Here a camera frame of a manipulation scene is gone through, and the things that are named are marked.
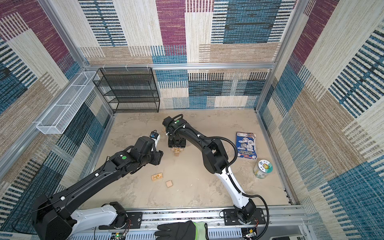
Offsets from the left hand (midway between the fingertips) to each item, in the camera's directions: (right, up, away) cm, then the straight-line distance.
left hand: (158, 150), depth 79 cm
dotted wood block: (+8, -3, +15) cm, 17 cm away
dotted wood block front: (-3, -16, +8) cm, 18 cm away
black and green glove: (+13, -36, -9) cm, 39 cm away
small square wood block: (+5, -19, +5) cm, 20 cm away
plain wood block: (+7, -6, +16) cm, 19 cm away
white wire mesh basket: (-46, +24, -1) cm, 51 cm away
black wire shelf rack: (-29, +39, +32) cm, 58 cm away
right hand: (+7, -1, +14) cm, 16 cm away
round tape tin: (+55, -10, +2) cm, 56 cm away
